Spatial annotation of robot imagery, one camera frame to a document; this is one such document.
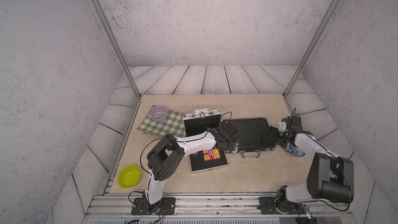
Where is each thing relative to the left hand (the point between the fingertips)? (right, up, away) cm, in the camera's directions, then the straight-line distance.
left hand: (236, 148), depth 86 cm
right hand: (+20, +6, +4) cm, 21 cm away
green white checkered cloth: (-38, +11, +18) cm, 43 cm away
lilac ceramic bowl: (-48, +18, +21) cm, 56 cm away
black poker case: (+12, +2, +15) cm, 20 cm away
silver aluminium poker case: (-21, +15, -4) cm, 26 cm away
